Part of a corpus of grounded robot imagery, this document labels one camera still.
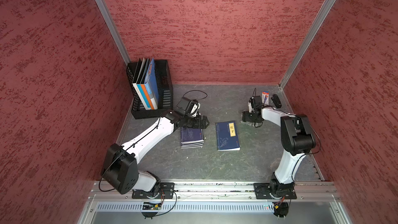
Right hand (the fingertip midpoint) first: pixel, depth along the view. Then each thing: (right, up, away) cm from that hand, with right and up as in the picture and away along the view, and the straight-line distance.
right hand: (248, 120), depth 101 cm
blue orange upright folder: (-59, +20, -18) cm, 65 cm away
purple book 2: (-32, -10, -14) cm, 36 cm away
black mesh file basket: (-60, +25, +14) cm, 66 cm away
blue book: (-16, -9, -9) cm, 20 cm away
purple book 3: (-37, -13, -13) cm, 42 cm away
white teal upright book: (-64, +18, -18) cm, 69 cm away
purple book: (-38, -7, -12) cm, 40 cm away
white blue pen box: (+16, +15, +11) cm, 25 cm away
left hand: (-31, -1, -20) cm, 37 cm away
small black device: (+22, +12, +6) cm, 26 cm away
